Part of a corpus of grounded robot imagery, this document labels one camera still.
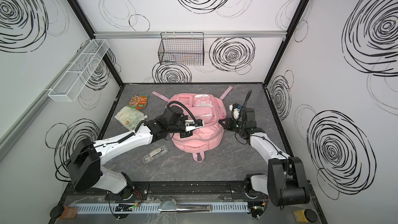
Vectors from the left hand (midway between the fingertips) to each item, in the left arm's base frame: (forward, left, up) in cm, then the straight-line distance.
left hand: (198, 123), depth 79 cm
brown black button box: (-38, +53, -7) cm, 66 cm away
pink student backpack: (+12, -6, -4) cm, 14 cm away
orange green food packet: (+25, +44, -16) cm, 53 cm away
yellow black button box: (-36, -44, -7) cm, 57 cm away
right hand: (+4, -12, -4) cm, 13 cm away
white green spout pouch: (+11, +45, -15) cm, 49 cm away
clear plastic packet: (-11, +24, -15) cm, 30 cm away
